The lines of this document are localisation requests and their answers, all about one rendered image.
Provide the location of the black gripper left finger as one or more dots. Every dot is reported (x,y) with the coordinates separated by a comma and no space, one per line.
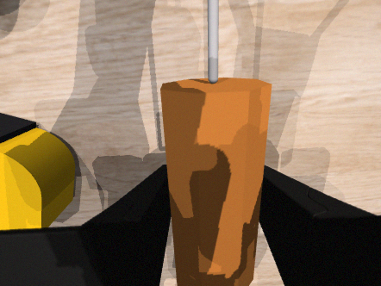
(124,245)

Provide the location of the orange-brown tool handle with grey metal shaft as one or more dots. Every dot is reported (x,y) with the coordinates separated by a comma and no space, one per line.
(215,136)

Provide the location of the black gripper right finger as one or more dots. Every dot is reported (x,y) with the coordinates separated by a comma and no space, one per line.
(318,240)

